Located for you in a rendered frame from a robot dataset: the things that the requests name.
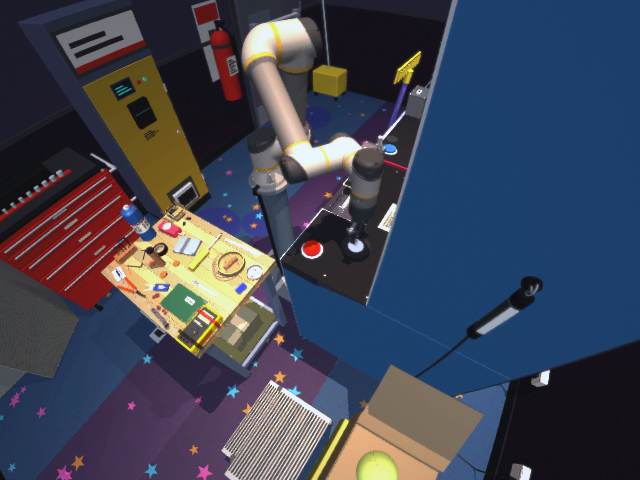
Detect red fire extinguisher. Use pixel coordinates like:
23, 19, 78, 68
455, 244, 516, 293
208, 19, 244, 103

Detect white slatted grille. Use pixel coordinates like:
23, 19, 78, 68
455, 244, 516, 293
221, 380, 333, 480

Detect yellow wheeled box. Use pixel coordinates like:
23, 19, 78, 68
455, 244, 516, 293
312, 64, 349, 99

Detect olive cardboard box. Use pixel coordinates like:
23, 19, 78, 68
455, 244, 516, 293
213, 302, 278, 366

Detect black and white work light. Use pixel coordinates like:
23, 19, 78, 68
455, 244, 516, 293
466, 275, 545, 340

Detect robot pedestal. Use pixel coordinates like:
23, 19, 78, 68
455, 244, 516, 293
253, 184, 296, 262

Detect wooden work table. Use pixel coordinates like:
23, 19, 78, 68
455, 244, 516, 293
100, 203, 289, 379

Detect grey notepad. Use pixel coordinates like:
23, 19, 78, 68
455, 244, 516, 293
172, 236, 203, 257

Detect brown cardboard box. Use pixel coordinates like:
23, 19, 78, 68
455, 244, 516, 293
319, 364, 486, 480

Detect black and yellow meter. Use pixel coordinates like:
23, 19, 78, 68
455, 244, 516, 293
176, 307, 224, 353

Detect wooden tool holder block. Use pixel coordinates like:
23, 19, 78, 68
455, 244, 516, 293
112, 238, 139, 265

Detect black cable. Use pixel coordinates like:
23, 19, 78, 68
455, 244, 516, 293
413, 335, 472, 379

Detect white slotted plate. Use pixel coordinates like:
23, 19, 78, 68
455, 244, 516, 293
377, 201, 399, 234

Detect green circuit board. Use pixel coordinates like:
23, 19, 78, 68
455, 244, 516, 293
159, 283, 209, 325

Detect yellow broom with purple handle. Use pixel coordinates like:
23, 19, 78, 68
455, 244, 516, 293
387, 50, 424, 129

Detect grey metal box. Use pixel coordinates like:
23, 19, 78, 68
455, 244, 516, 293
405, 84, 430, 120

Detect yellow green ball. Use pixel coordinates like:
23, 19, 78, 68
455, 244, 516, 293
355, 450, 400, 480

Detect white and red wall sign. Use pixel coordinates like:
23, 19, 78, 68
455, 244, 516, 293
190, 0, 223, 84

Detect grey mesh cabinet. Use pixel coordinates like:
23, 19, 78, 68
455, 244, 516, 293
0, 258, 81, 380

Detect red tool chest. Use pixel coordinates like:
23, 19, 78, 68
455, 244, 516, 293
0, 147, 141, 312

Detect blue arcade machine body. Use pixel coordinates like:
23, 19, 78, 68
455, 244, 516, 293
278, 0, 640, 397

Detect orange handled pliers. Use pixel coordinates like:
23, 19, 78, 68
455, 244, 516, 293
115, 275, 147, 299

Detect yellow and blue change machine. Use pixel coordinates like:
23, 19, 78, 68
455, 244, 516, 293
17, 0, 212, 215

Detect blue gas canister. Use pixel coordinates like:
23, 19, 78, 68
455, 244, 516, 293
120, 203, 158, 243

